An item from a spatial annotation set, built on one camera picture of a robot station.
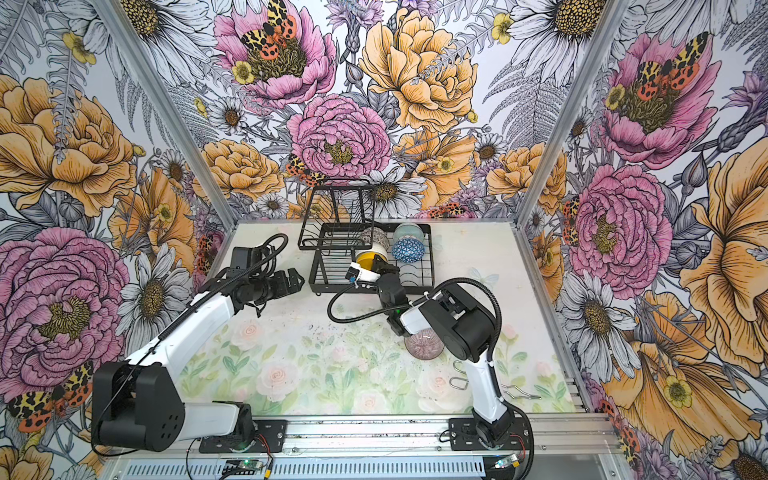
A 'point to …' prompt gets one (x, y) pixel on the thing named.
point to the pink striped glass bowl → (425, 345)
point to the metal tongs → (460, 383)
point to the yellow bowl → (366, 259)
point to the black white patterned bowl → (374, 235)
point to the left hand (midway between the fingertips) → (289, 293)
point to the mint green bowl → (408, 229)
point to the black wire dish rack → (338, 223)
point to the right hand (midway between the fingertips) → (382, 258)
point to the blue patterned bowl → (408, 249)
